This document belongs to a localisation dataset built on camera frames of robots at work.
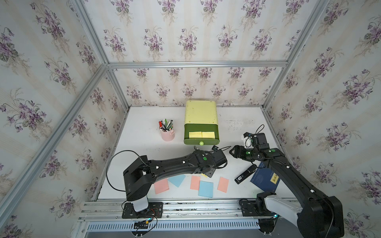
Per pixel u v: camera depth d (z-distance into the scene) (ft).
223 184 2.71
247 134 2.55
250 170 2.69
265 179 2.63
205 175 2.32
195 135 2.75
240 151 2.40
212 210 2.45
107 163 3.03
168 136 3.24
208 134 2.75
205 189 2.63
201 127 2.79
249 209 2.40
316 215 1.24
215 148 2.36
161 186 2.70
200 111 2.89
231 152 2.62
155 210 2.40
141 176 1.38
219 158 1.94
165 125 3.17
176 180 2.75
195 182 2.70
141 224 2.36
